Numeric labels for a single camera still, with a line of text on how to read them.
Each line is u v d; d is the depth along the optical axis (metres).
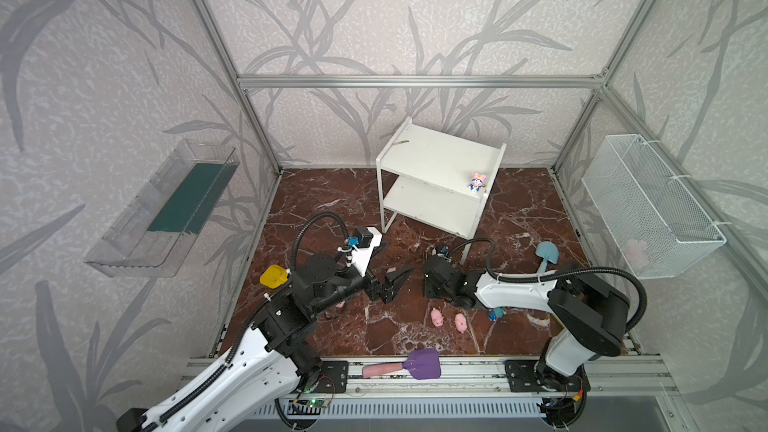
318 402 0.70
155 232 0.64
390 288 0.56
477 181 0.68
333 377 0.73
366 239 0.53
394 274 0.56
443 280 0.68
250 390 0.56
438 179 0.73
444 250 0.81
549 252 0.96
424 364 0.77
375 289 0.56
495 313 0.83
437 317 0.82
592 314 0.45
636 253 0.73
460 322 0.81
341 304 0.85
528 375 0.73
